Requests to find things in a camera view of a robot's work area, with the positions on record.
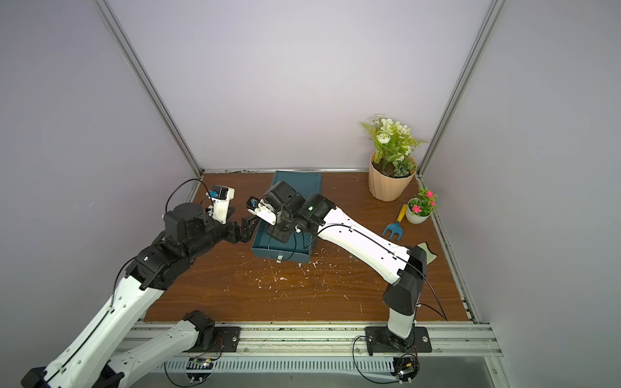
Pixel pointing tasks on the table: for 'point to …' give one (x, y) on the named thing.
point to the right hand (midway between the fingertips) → (274, 214)
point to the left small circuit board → (199, 369)
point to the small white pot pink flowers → (420, 209)
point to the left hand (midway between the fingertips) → (249, 211)
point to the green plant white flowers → (394, 146)
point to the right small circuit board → (406, 366)
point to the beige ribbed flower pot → (384, 183)
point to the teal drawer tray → (297, 249)
